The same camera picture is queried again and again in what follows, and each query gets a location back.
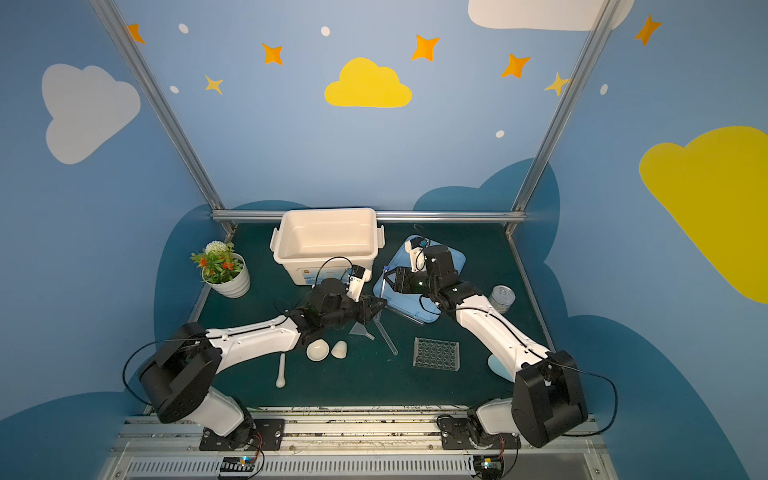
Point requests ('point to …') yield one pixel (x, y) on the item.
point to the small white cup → (340, 349)
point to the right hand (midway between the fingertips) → (393, 272)
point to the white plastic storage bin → (315, 244)
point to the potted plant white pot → (223, 270)
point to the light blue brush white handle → (498, 369)
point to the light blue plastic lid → (410, 305)
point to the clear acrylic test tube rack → (436, 354)
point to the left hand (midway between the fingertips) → (385, 299)
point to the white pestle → (280, 382)
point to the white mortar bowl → (317, 350)
